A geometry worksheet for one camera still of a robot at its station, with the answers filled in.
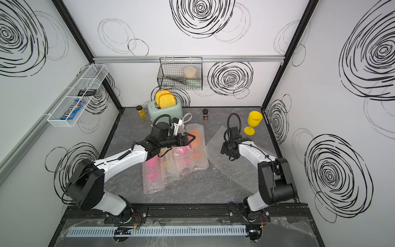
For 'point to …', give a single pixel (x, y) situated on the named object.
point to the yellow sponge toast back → (159, 93)
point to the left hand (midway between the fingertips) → (191, 138)
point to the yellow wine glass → (254, 118)
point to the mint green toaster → (175, 111)
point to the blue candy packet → (75, 111)
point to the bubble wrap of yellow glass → (238, 170)
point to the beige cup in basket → (190, 72)
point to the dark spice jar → (205, 111)
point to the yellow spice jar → (141, 111)
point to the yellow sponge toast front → (167, 100)
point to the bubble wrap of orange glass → (200, 160)
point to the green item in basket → (195, 83)
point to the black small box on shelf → (89, 92)
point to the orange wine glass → (196, 143)
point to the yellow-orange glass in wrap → (171, 170)
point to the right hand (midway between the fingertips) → (228, 151)
